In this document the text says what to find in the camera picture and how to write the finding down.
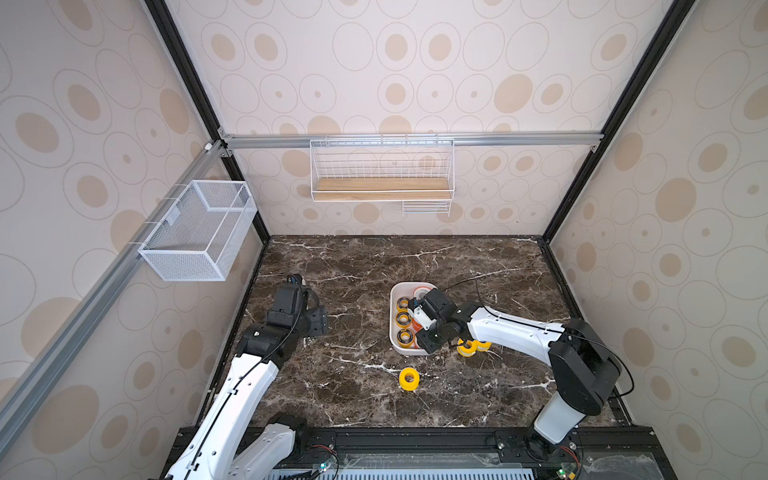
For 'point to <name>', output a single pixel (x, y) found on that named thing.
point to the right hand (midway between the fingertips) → (421, 344)
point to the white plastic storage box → (398, 289)
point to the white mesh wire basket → (199, 236)
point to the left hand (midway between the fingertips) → (316, 311)
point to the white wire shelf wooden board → (419, 173)
